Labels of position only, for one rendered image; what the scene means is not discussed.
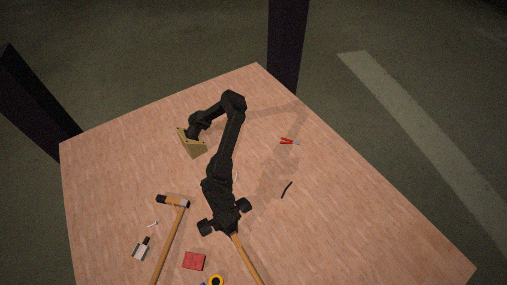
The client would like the red flat block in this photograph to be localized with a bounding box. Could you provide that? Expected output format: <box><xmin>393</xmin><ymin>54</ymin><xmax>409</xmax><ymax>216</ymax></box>
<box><xmin>182</xmin><ymin>251</ymin><xmax>206</xmax><ymax>271</ymax></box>

